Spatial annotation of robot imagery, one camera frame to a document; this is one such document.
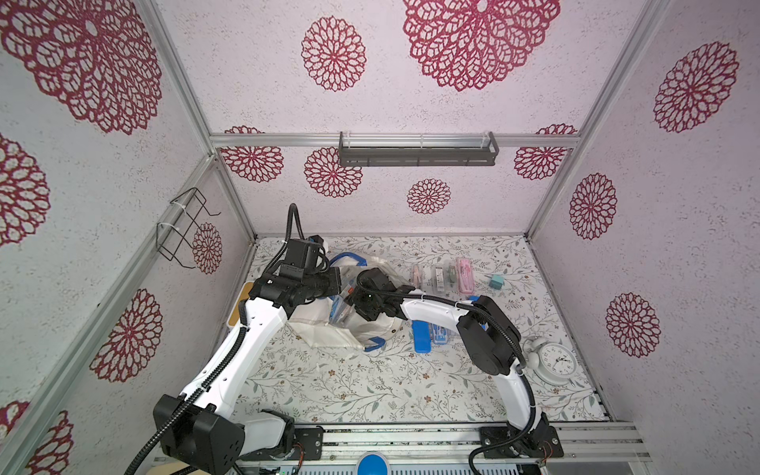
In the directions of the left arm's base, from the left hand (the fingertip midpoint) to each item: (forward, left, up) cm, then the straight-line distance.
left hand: (340, 282), depth 77 cm
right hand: (+4, +1, -15) cm, 16 cm away
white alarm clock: (-14, -59, -20) cm, 64 cm away
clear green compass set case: (+18, -36, -23) cm, 47 cm away
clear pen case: (+17, -32, -23) cm, 43 cm away
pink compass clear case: (+18, -24, -23) cm, 37 cm away
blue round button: (-38, -8, -20) cm, 44 cm away
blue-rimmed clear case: (-5, -23, -23) cm, 33 cm away
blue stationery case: (+10, -43, -25) cm, 51 cm away
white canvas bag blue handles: (-9, +7, -7) cm, 14 cm away
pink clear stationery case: (+19, -41, -23) cm, 51 cm away
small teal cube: (+16, -52, -24) cm, 60 cm away
